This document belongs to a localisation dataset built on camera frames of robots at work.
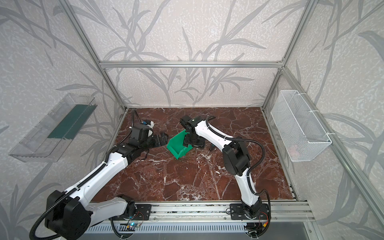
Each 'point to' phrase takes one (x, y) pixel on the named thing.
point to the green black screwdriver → (212, 146)
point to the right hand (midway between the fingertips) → (191, 142)
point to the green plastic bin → (175, 145)
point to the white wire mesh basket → (303, 136)
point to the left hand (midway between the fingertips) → (164, 133)
